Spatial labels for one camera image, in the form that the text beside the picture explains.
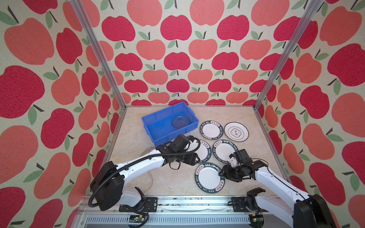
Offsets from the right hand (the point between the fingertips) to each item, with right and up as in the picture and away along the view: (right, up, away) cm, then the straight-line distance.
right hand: (225, 175), depth 83 cm
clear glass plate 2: (-48, -3, -1) cm, 48 cm away
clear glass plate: (-28, +31, +26) cm, 49 cm away
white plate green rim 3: (+2, +13, +13) cm, 18 cm away
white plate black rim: (+15, +24, +21) cm, 35 cm away
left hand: (-16, +10, -6) cm, 20 cm away
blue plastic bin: (-40, +28, +25) cm, 55 cm away
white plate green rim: (-3, +25, +23) cm, 34 cm away
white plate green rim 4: (-10, -3, +3) cm, 11 cm away
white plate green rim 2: (-11, +11, +10) cm, 19 cm away
